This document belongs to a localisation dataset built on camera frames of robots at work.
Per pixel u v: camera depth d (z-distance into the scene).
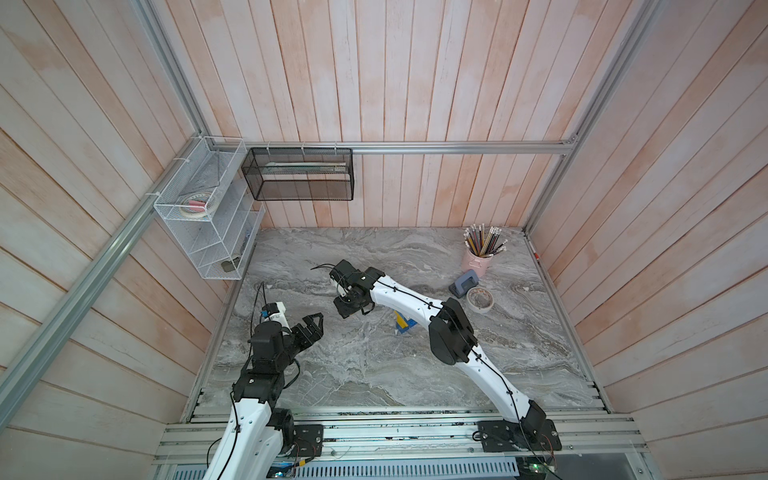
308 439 0.73
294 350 0.70
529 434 0.64
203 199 0.76
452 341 0.64
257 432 0.52
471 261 1.01
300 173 1.03
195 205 0.73
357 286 0.73
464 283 1.01
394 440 0.75
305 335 0.71
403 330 0.92
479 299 1.01
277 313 0.73
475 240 1.01
